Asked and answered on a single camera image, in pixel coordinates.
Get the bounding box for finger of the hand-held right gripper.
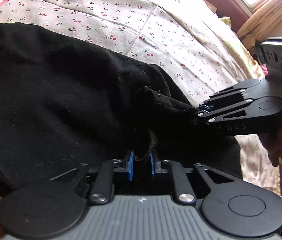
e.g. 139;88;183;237
198;79;262;111
193;99;259;127

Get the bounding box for person's right hand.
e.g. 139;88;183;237
258;112;282;167

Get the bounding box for maroon sofa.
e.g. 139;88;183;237
178;0;254;33

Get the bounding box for black pants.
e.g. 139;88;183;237
0;22;243;195

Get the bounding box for cherry print bed sheet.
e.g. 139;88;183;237
0;0;281;198

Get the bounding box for beige curtain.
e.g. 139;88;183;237
236;0;282;46

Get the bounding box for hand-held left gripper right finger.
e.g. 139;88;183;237
150;152;243;203

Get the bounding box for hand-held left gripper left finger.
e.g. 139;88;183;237
49;150;135;204

